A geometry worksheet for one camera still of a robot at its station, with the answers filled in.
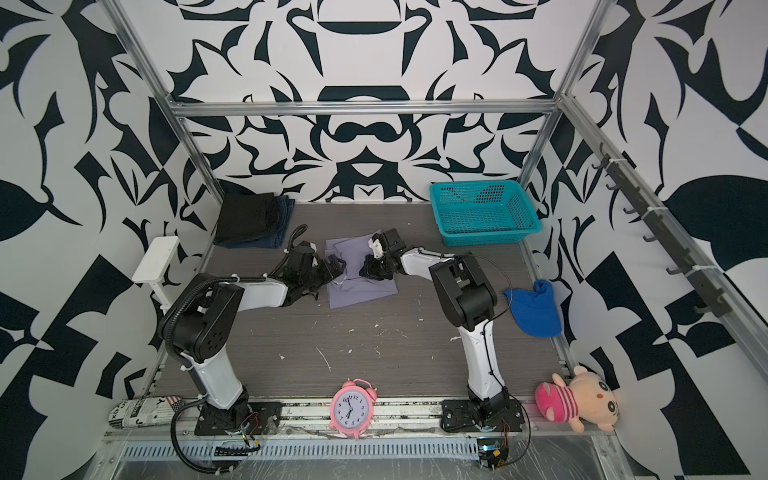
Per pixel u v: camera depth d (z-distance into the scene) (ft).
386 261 2.67
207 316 1.63
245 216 3.58
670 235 1.80
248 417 2.28
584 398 2.34
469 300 1.88
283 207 3.78
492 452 2.33
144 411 2.39
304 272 2.56
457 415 2.43
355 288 3.09
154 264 2.49
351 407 2.43
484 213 3.90
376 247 3.15
